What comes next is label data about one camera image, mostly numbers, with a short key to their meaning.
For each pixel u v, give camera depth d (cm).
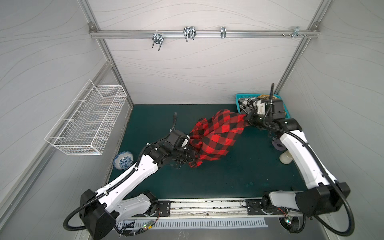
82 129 67
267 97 109
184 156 63
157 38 79
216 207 75
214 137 77
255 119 67
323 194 39
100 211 37
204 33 78
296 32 76
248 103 112
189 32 77
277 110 56
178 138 56
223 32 78
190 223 70
